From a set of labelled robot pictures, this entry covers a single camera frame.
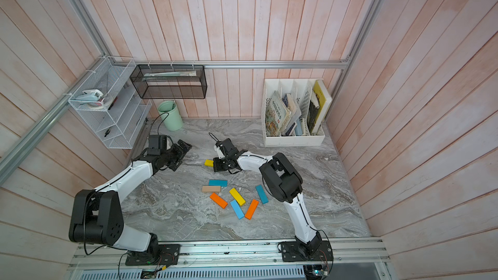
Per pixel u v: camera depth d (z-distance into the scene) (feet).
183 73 2.97
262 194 2.95
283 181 1.83
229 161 2.55
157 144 2.30
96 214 1.54
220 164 2.88
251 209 2.81
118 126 2.57
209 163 3.27
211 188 3.10
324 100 3.02
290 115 3.14
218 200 2.86
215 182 3.06
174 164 2.58
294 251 2.30
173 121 3.60
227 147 2.66
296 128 3.39
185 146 2.71
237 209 2.76
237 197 2.89
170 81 3.41
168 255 2.40
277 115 3.31
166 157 2.49
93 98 2.25
